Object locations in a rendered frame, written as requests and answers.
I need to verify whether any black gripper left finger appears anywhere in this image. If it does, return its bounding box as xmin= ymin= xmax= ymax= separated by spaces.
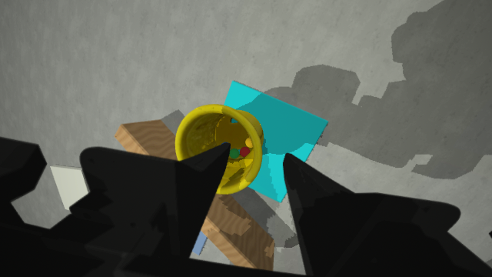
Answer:
xmin=79 ymin=142 xmax=231 ymax=258

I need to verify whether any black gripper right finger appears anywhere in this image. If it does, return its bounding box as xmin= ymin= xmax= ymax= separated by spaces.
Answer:
xmin=283 ymin=153 xmax=460 ymax=277

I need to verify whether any dark red marble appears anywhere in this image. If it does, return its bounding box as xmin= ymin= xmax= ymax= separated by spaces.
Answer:
xmin=240 ymin=147 xmax=250 ymax=157

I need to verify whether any yellow cup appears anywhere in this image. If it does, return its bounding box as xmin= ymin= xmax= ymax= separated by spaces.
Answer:
xmin=175 ymin=104 xmax=264 ymax=195

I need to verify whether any yellow marble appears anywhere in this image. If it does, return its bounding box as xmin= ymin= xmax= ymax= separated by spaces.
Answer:
xmin=245 ymin=137 xmax=253 ymax=148

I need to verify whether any green marble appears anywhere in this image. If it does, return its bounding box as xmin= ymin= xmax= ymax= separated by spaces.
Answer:
xmin=229 ymin=149 xmax=239 ymax=159

